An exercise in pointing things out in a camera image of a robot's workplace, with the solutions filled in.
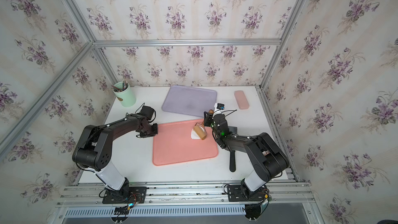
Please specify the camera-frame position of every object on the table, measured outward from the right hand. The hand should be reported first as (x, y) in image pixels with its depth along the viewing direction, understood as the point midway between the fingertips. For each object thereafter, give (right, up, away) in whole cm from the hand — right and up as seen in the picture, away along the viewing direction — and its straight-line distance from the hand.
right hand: (207, 113), depth 90 cm
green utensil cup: (-54, +12, +8) cm, 56 cm away
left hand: (-31, -13, +4) cm, 34 cm away
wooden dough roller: (-5, -10, +3) cm, 12 cm away
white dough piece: (-8, -14, +3) cm, 16 cm away
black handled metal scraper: (+14, -23, -5) cm, 27 cm away
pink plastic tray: (-21, -19, +2) cm, 28 cm away
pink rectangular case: (+27, +8, +23) cm, 36 cm away
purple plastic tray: (-11, +7, +21) cm, 25 cm away
